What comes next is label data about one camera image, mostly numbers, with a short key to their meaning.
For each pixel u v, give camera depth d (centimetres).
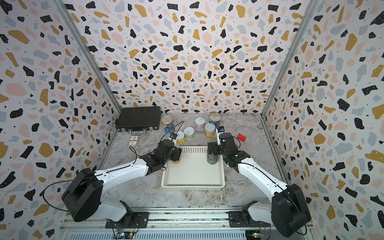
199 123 110
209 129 103
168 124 103
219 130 74
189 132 103
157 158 65
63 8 70
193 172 89
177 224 73
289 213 40
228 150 64
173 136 75
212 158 88
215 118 106
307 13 73
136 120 118
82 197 42
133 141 103
